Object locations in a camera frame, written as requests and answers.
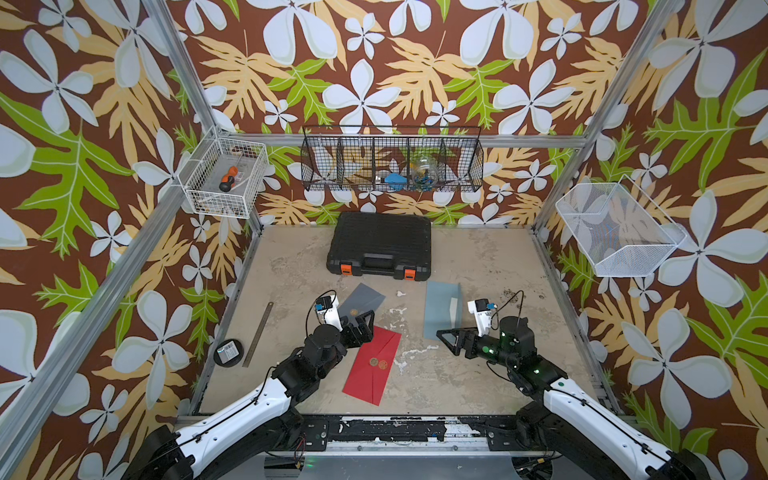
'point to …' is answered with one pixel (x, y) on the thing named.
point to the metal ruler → (257, 335)
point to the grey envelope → (362, 300)
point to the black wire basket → (391, 158)
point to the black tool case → (368, 244)
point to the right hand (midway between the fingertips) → (443, 333)
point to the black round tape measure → (228, 352)
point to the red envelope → (372, 366)
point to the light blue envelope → (442, 307)
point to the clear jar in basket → (426, 175)
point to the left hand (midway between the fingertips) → (364, 312)
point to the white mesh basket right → (617, 228)
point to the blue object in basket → (396, 181)
